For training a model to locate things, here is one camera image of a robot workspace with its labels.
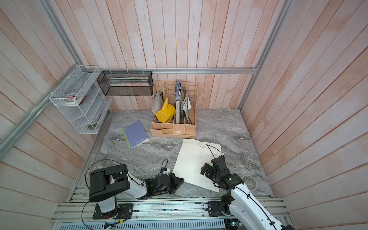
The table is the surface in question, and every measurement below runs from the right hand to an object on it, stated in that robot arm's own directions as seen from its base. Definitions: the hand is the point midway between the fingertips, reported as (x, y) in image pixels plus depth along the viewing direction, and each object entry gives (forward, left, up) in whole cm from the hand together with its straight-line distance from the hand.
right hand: (206, 170), depth 85 cm
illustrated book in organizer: (+37, +13, +6) cm, 39 cm away
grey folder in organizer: (+42, +33, +16) cm, 56 cm away
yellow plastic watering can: (+33, +26, +14) cm, 45 cm away
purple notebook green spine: (+28, +51, -2) cm, 58 cm away
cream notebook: (+12, +7, -4) cm, 15 cm away
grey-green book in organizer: (+32, +18, +26) cm, 45 cm away
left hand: (-7, +13, -2) cm, 15 cm away
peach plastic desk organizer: (+32, +21, +14) cm, 41 cm away
